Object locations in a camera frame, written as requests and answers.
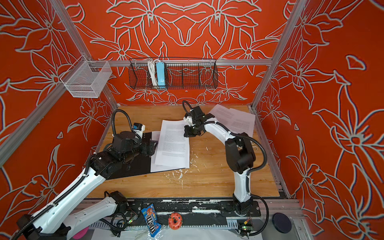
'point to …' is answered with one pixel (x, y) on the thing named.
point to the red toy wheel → (175, 221)
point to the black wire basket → (180, 73)
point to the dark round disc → (282, 222)
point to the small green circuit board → (247, 228)
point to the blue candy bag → (150, 216)
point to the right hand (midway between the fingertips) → (182, 134)
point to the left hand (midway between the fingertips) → (149, 139)
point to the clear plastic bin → (86, 79)
